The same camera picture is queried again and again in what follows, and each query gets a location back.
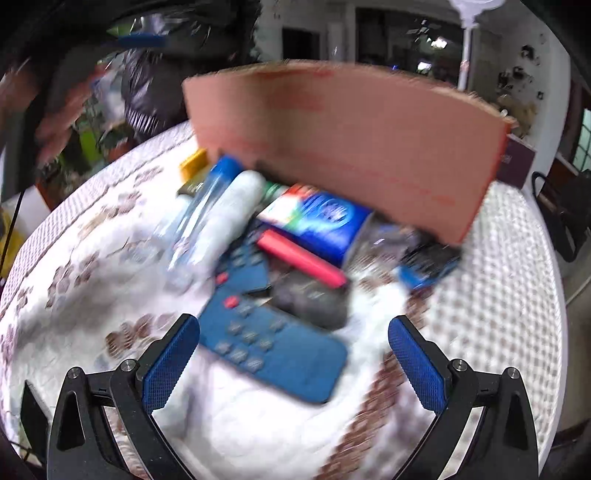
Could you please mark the clear blue-capped spray bottle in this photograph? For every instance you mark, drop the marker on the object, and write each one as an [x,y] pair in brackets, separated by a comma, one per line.
[211,188]

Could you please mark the blue black small package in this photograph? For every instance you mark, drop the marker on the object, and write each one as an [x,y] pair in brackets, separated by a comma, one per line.
[427,264]

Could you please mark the yellow small box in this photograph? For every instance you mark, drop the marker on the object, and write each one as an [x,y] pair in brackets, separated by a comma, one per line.
[194,163]

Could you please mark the green white glue stick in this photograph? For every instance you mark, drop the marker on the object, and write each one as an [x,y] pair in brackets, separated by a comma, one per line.
[273,191]

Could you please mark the blue tissue pack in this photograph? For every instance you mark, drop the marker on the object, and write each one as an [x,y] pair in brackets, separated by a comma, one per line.
[325,224]

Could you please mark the white ring light stand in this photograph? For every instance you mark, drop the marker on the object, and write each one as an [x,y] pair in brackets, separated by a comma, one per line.
[468,11]

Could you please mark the red and black lighter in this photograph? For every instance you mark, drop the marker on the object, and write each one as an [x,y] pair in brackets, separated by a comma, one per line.
[301,259]

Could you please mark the brown cardboard box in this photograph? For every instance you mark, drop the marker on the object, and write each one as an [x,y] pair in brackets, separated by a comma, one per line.
[416,150]

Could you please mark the dark blue remote control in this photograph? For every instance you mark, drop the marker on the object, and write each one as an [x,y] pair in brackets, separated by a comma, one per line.
[243,267]

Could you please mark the quilted floral bed cover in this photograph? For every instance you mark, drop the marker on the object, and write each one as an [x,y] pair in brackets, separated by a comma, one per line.
[266,395]

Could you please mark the black office chair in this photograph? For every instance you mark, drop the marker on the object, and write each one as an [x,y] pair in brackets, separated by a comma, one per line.
[566,212]

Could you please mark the operator left hand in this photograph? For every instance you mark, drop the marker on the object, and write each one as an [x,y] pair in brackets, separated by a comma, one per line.
[18,90]

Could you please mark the white tube bottle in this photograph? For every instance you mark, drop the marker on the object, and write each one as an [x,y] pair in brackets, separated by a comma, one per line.
[225,221]

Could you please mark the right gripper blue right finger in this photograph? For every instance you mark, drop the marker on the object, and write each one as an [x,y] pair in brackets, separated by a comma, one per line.
[504,445]

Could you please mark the purple gift box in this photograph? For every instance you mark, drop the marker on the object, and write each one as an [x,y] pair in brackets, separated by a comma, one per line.
[516,162]

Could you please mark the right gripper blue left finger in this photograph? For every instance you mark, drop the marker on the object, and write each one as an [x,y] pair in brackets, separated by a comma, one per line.
[81,444]

